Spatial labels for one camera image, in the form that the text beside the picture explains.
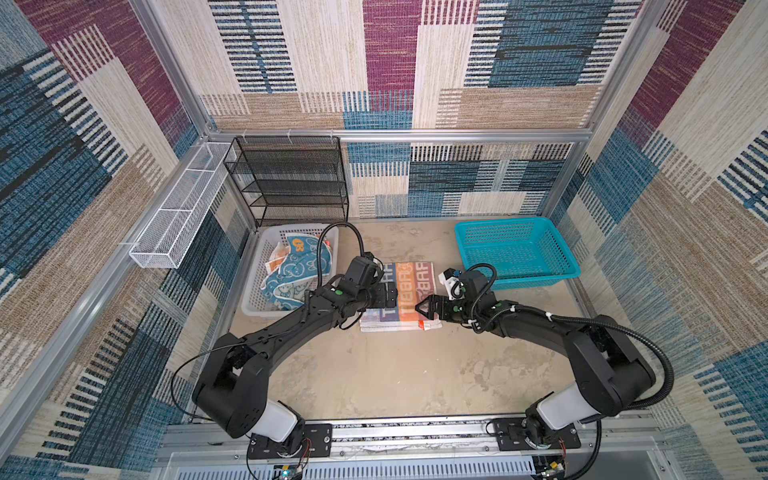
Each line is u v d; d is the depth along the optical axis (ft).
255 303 3.00
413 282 3.35
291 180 3.58
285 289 3.17
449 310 2.62
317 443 2.40
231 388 1.38
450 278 2.73
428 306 2.62
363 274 2.16
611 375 1.47
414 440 2.48
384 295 2.50
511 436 2.39
